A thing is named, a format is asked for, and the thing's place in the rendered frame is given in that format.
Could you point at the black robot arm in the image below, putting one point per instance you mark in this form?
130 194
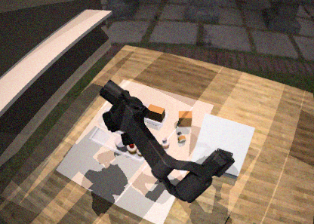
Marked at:
127 113

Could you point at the brown cardboard box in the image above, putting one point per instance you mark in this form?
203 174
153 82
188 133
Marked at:
185 118

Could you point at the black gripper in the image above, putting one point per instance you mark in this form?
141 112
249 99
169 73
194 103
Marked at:
126 139

